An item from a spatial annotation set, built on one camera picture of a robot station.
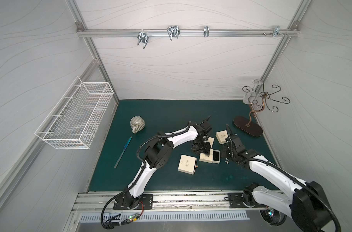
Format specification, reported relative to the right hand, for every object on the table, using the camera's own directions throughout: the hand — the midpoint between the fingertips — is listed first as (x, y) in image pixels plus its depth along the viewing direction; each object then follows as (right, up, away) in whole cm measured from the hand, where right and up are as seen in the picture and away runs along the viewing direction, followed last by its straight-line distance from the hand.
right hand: (225, 149), depth 87 cm
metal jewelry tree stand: (+24, +34, +9) cm, 43 cm away
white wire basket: (-79, +18, -18) cm, 83 cm away
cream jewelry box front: (-23, -8, -3) cm, 25 cm away
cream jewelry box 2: (-7, +4, +7) cm, 11 cm away
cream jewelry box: (-7, -5, -1) cm, 8 cm away
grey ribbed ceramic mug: (-59, +15, +16) cm, 63 cm away
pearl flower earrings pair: (+2, -8, +1) cm, 8 cm away
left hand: (-12, -4, 0) cm, 12 cm away
